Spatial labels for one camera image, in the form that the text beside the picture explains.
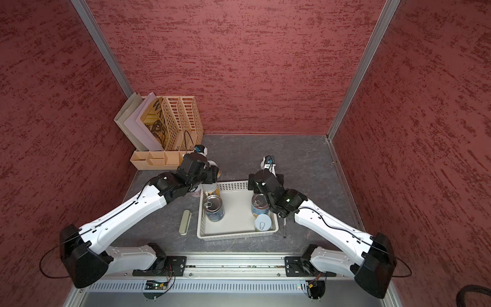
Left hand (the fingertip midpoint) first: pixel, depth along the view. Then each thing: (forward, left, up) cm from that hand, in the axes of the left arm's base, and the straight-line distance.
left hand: (210, 172), depth 78 cm
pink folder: (+23, +38, +7) cm, 45 cm away
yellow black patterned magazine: (+34, +35, -1) cm, 49 cm away
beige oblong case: (-15, +12, -18) cm, 26 cm away
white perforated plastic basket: (-13, -12, -21) cm, 27 cm away
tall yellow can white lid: (-4, 0, -7) cm, 8 cm away
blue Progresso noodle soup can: (-9, -21, -11) cm, 25 cm away
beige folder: (+22, +44, +8) cm, 50 cm away
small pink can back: (-4, -23, +13) cm, 27 cm away
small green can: (-16, -23, -15) cm, 31 cm away
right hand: (-2, -21, -1) cm, 22 cm away
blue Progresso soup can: (-11, -2, -11) cm, 15 cm away
